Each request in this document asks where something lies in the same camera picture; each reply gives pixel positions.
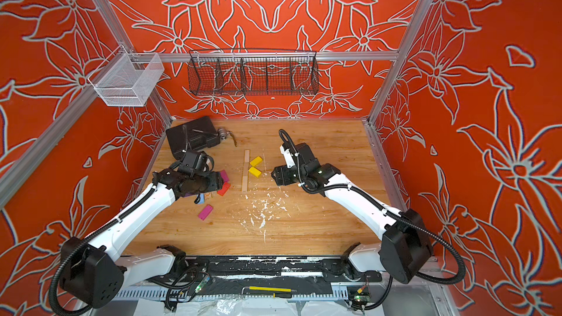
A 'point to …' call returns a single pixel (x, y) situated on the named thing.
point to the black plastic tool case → (195, 135)
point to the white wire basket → (127, 79)
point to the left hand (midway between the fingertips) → (217, 181)
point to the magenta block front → (204, 213)
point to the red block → (225, 186)
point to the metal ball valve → (222, 132)
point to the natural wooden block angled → (244, 183)
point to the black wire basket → (253, 72)
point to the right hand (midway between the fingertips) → (278, 169)
